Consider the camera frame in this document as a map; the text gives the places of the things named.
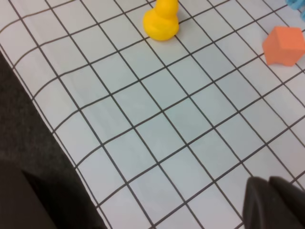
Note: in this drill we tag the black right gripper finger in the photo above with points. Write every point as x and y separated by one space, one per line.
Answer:
273 204

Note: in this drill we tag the white grid-pattern cloth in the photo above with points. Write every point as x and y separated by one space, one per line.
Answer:
163 135

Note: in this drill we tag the blue test tube rack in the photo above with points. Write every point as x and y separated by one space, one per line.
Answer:
297 5

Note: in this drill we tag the orange foam cube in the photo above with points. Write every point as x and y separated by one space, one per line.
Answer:
284 45

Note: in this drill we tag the yellow rubber duck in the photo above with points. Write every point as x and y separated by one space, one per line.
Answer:
161 22

